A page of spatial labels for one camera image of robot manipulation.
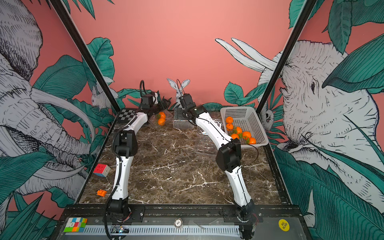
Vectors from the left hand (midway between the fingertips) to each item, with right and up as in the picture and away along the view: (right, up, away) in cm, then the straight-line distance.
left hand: (169, 101), depth 107 cm
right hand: (+10, -9, -16) cm, 21 cm away
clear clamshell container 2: (+9, -15, -9) cm, 19 cm away
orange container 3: (+50, -21, -4) cm, 55 cm away
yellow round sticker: (+63, -67, -35) cm, 98 cm away
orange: (-6, -10, +4) cm, 12 cm away
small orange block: (-31, -54, -29) cm, 68 cm away
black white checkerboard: (-35, -10, +7) cm, 37 cm away
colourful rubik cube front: (-35, -63, -40) cm, 82 cm away
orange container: (-6, -15, +1) cm, 16 cm away
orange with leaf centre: (+55, -24, -6) cm, 60 cm away
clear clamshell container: (-11, -17, -3) cm, 21 cm away
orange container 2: (+45, -14, +4) cm, 47 cm away
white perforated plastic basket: (+57, -16, +7) cm, 60 cm away
